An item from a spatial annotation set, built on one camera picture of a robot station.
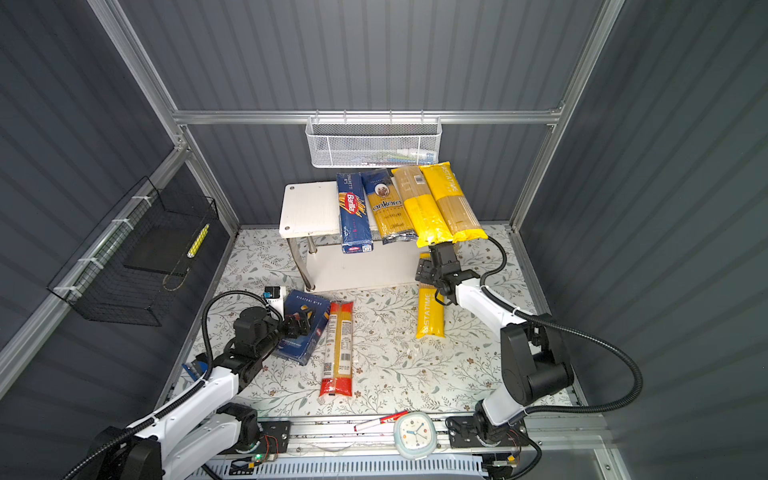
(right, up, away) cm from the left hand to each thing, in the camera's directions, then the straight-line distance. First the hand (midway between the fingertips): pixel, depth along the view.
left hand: (301, 308), depth 85 cm
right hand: (+40, +11, +7) cm, 42 cm away
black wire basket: (-38, +11, -15) cm, 43 cm away
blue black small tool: (-28, -16, -3) cm, 32 cm away
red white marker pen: (+23, -27, -10) cm, 37 cm away
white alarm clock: (+32, -29, -13) cm, 45 cm away
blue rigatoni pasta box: (+4, -2, -8) cm, 9 cm away
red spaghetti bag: (+11, -18, -4) cm, 22 cm away
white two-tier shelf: (+5, +24, -9) cm, 26 cm away
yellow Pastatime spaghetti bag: (+38, -4, +6) cm, 39 cm away
